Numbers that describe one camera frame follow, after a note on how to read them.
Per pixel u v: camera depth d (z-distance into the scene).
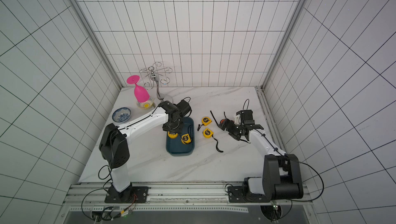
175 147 0.86
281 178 0.42
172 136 0.81
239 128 0.65
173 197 0.73
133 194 0.71
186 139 0.90
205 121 0.98
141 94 0.94
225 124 0.80
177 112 0.62
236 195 0.72
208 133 0.92
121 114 1.01
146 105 1.07
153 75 0.88
